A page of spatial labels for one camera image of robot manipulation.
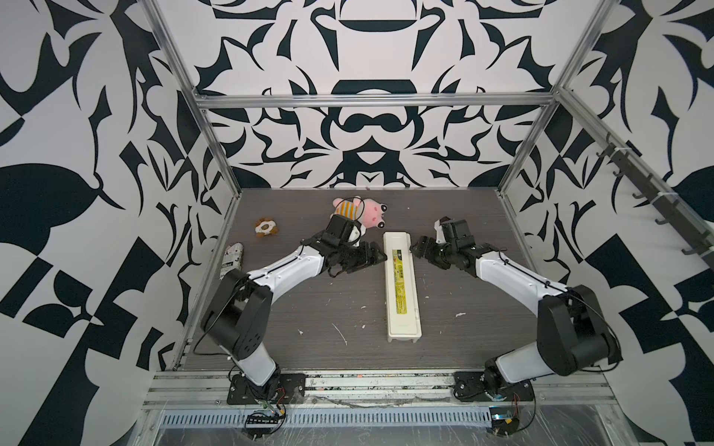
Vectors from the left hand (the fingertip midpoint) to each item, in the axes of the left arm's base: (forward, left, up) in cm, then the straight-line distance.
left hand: (377, 255), depth 86 cm
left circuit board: (-39, +32, -16) cm, 53 cm away
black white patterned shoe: (+7, +48, -10) cm, 50 cm away
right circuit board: (-42, -29, -14) cm, 53 cm away
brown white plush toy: (+20, +39, -10) cm, 45 cm away
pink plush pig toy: (+22, 0, -7) cm, 23 cm away
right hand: (+4, -13, -2) cm, 14 cm away
